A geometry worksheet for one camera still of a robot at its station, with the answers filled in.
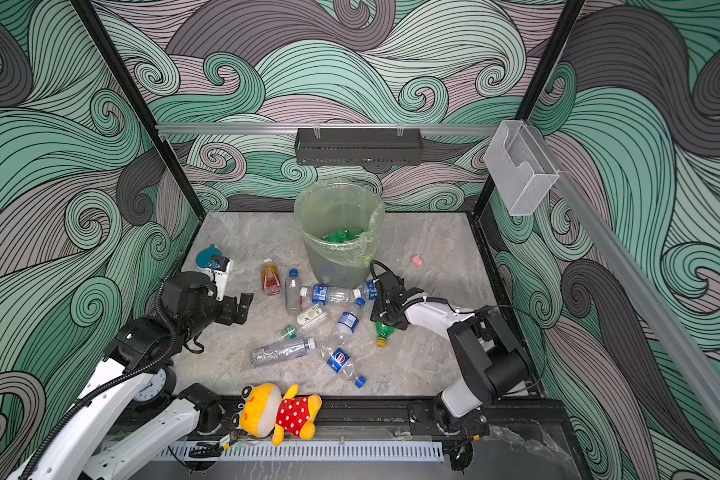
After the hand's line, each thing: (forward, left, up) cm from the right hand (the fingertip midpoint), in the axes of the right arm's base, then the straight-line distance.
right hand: (382, 316), depth 92 cm
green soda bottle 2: (-6, 0, +3) cm, 7 cm away
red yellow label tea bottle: (+11, +36, +5) cm, 38 cm away
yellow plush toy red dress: (-28, +29, +8) cm, 41 cm away
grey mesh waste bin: (+8, +16, +15) cm, 23 cm away
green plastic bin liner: (+29, +14, +15) cm, 35 cm away
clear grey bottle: (-13, +34, +2) cm, 36 cm away
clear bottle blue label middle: (+4, +17, +6) cm, 19 cm away
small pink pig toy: (+21, -13, +1) cm, 25 cm away
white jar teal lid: (+20, +61, +5) cm, 64 cm away
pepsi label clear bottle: (-16, +12, +5) cm, 21 cm away
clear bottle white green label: (-4, +23, +6) cm, 24 cm away
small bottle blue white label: (-5, +11, +5) cm, 13 cm away
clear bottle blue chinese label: (+6, +4, +5) cm, 9 cm away
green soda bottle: (+20, +12, +16) cm, 28 cm away
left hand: (-4, +38, +24) cm, 45 cm away
